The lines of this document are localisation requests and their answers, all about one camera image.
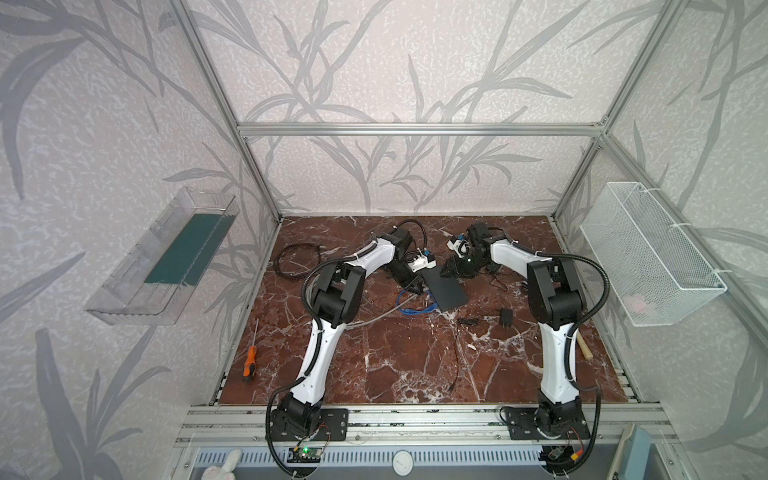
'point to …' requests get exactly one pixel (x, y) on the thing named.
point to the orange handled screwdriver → (251, 361)
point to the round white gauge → (402, 462)
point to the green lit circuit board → (304, 454)
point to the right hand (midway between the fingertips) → (447, 267)
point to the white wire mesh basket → (657, 272)
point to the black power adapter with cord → (506, 319)
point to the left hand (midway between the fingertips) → (424, 281)
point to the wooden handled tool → (586, 351)
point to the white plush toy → (224, 472)
